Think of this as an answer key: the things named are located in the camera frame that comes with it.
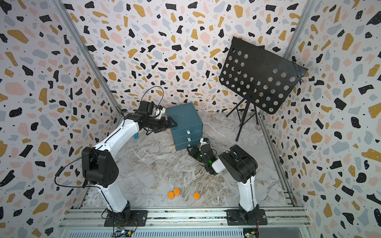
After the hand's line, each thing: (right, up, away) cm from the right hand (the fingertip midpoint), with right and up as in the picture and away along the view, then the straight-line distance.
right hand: (188, 149), depth 95 cm
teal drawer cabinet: (-1, +21, -5) cm, 22 cm away
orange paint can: (-8, -22, -16) cm, 28 cm away
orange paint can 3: (+6, -22, -16) cm, 28 cm away
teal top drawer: (0, +12, -9) cm, 15 cm away
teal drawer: (0, +7, -3) cm, 8 cm away
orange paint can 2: (-5, -21, -15) cm, 26 cm away
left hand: (-8, +15, -8) cm, 19 cm away
